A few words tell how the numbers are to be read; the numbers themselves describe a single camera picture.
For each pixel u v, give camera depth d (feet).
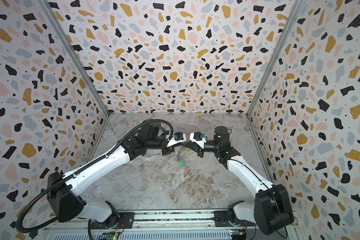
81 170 1.42
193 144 2.14
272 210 1.35
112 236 2.30
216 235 2.56
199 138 2.02
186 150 2.48
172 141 1.98
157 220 2.46
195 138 2.03
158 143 2.04
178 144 2.05
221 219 2.40
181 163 2.90
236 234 2.35
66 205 1.26
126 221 2.41
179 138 1.95
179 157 3.19
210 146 2.21
